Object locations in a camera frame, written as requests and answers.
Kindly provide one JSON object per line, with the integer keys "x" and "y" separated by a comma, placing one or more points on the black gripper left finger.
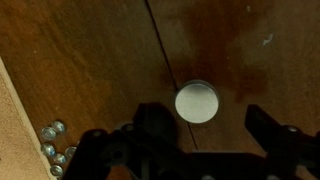
{"x": 146, "y": 146}

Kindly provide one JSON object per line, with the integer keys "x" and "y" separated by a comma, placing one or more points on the tan table mat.
{"x": 16, "y": 140}

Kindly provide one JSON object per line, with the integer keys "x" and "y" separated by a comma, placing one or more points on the clear glass bead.
{"x": 56, "y": 170}
{"x": 48, "y": 150}
{"x": 48, "y": 133}
{"x": 70, "y": 152}
{"x": 60, "y": 158}
{"x": 59, "y": 126}

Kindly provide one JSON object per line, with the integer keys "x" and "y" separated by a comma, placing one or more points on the round silver jar lid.
{"x": 196, "y": 103}

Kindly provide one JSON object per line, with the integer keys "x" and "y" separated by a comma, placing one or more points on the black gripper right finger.
{"x": 286, "y": 150}

